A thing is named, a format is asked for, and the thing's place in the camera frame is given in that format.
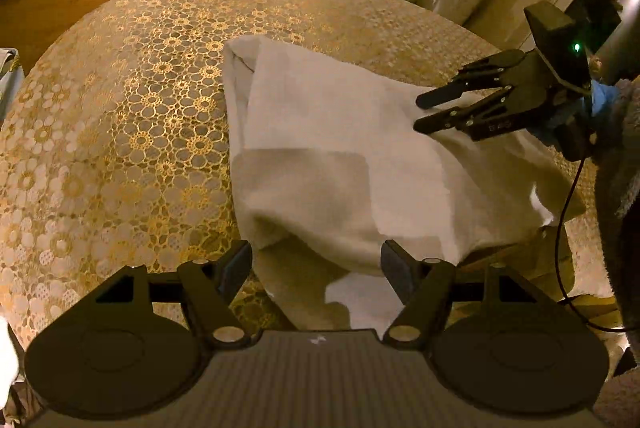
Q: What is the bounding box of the white garment with brown collar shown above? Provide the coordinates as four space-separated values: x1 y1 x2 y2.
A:
222 36 585 332

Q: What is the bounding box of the white clothes pile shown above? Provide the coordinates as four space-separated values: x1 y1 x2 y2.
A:
0 316 25 410

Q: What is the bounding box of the blue gloved right hand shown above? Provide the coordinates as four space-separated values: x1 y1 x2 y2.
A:
591 79 620 119

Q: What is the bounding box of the lace patterned tablecloth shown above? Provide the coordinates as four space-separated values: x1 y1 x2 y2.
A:
1 0 610 344

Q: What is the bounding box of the blue and white garment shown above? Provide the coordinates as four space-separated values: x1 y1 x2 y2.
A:
0 47 24 123

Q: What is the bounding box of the black cable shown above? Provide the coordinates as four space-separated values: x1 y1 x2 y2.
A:
553 157 640 335

